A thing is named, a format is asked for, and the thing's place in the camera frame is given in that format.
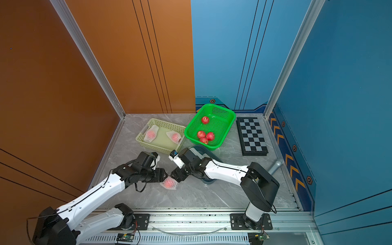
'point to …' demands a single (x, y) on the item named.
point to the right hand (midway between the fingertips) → (176, 171)
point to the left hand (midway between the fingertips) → (164, 173)
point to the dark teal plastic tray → (203, 151)
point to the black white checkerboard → (251, 140)
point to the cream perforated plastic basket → (162, 136)
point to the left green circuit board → (126, 237)
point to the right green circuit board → (257, 238)
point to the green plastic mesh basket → (210, 126)
